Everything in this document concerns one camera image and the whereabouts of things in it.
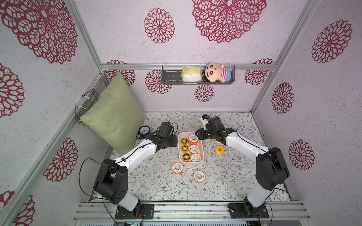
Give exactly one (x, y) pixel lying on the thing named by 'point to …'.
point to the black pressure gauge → (143, 130)
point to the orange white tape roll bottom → (199, 176)
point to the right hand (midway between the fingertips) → (196, 131)
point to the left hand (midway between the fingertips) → (175, 141)
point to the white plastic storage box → (181, 134)
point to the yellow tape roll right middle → (219, 150)
